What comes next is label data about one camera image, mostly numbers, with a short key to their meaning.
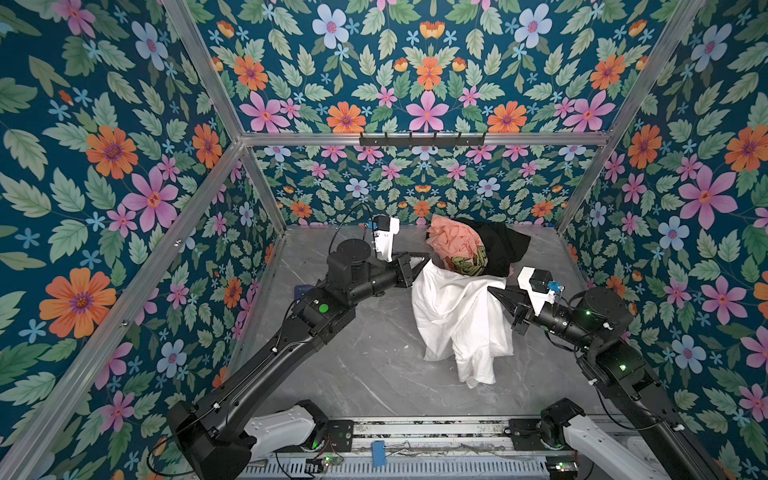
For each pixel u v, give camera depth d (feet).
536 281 1.59
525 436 2.41
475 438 2.46
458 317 2.16
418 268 2.00
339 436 2.41
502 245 3.47
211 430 1.23
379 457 2.36
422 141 2.98
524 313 1.73
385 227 1.85
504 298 1.82
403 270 1.77
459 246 3.41
